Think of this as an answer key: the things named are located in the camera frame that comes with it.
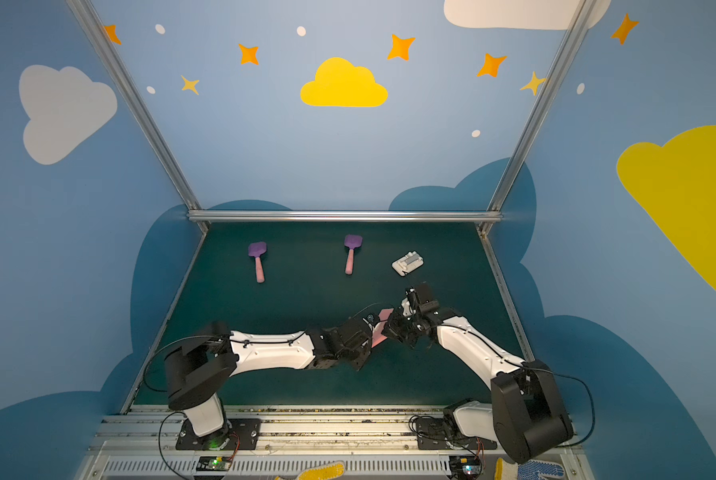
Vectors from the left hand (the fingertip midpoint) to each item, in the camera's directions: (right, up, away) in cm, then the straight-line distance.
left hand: (370, 350), depth 85 cm
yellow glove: (-10, -23, -16) cm, 30 cm away
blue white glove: (+38, -24, -15) cm, 48 cm away
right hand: (+3, +7, 0) cm, 7 cm away
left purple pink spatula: (-43, +29, +26) cm, 58 cm away
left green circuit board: (-39, -23, -14) cm, 47 cm away
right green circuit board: (+23, -24, -14) cm, 36 cm away
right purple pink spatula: (-6, +33, +29) cm, 44 cm away
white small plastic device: (+14, +25, +23) cm, 37 cm away
